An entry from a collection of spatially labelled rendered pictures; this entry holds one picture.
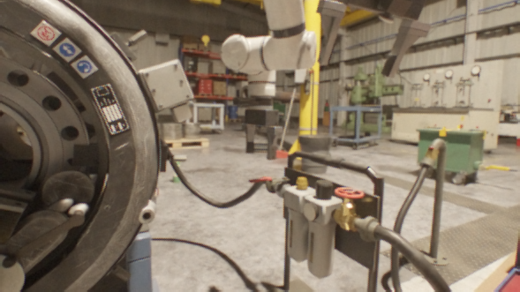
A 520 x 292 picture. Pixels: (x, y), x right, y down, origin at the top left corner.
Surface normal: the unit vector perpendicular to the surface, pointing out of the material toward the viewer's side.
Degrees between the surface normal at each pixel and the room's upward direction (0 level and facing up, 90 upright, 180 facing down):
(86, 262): 90
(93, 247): 90
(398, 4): 135
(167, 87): 90
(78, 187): 90
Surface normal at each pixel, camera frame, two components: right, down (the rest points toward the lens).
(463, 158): -0.81, 0.02
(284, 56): -0.37, 0.61
